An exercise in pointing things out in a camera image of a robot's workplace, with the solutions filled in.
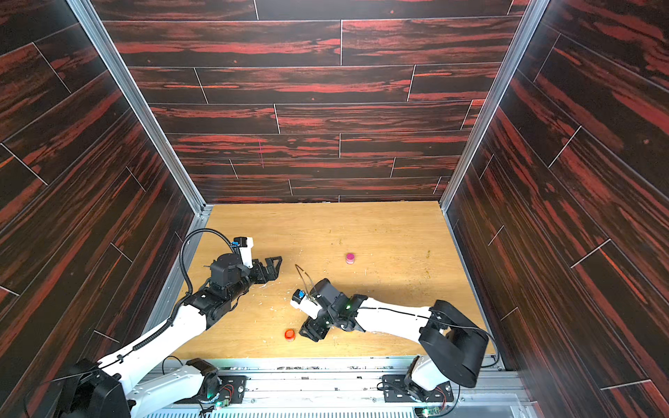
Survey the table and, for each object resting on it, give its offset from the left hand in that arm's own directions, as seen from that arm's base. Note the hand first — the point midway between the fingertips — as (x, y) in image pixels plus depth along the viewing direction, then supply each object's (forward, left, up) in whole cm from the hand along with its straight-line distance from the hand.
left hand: (273, 259), depth 82 cm
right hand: (-14, -12, -14) cm, 23 cm away
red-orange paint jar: (-18, -5, -16) cm, 25 cm away
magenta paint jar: (+11, -26, -16) cm, 32 cm away
